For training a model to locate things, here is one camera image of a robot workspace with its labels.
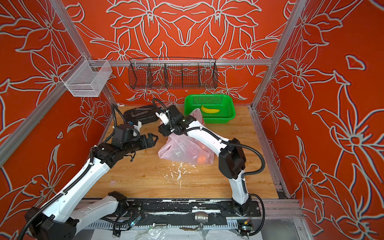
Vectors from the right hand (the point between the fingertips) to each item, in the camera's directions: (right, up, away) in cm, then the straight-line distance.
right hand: (160, 126), depth 82 cm
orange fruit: (+24, -19, +1) cm, 31 cm away
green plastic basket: (+36, +12, +31) cm, 49 cm away
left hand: (-3, -5, -7) cm, 10 cm away
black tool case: (-15, +7, +22) cm, 27 cm away
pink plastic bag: (+13, -12, -3) cm, 18 cm away
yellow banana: (+31, +11, +29) cm, 44 cm away
